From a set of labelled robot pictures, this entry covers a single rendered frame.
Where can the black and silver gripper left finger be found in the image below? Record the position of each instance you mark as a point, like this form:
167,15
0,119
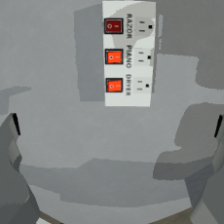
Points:
17,202

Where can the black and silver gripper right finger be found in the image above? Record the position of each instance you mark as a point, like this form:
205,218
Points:
209,206

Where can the white power strip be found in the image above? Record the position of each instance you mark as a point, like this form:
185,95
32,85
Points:
128,44

